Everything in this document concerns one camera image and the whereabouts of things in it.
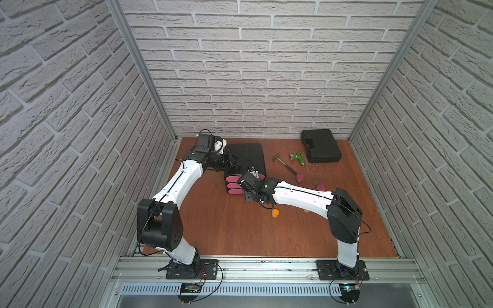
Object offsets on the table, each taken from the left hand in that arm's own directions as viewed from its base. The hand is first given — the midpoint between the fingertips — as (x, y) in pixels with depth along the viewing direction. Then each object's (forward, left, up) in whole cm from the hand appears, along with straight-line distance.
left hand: (241, 159), depth 84 cm
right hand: (-9, -6, -12) cm, 16 cm away
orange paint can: (-17, -16, -19) cm, 30 cm away
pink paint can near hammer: (+2, -31, -19) cm, 36 cm away
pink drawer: (-9, +3, -13) cm, 16 cm away
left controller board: (-45, +19, -21) cm, 53 cm away
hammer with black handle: (+17, -20, -19) cm, 33 cm away
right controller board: (-48, -42, -20) cm, 67 cm away
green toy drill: (+17, -33, -17) cm, 41 cm away
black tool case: (+22, -46, -14) cm, 53 cm away
